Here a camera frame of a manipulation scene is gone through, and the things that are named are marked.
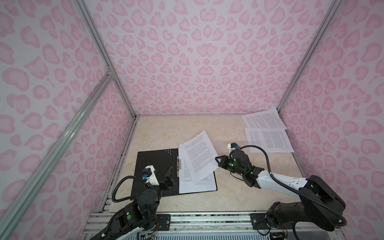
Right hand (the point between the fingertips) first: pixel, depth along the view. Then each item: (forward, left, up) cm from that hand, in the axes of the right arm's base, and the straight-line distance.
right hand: (214, 157), depth 83 cm
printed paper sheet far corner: (+42, -46, -13) cm, 64 cm away
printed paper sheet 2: (-10, +16, -12) cm, 22 cm away
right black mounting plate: (-28, -21, -12) cm, 37 cm away
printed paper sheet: (+5, +8, -8) cm, 12 cm away
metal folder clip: (0, +21, -12) cm, 24 cm away
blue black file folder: (+3, +33, -12) cm, 35 cm away
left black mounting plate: (-30, +25, -11) cm, 40 cm away
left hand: (-9, +25, +6) cm, 27 cm away
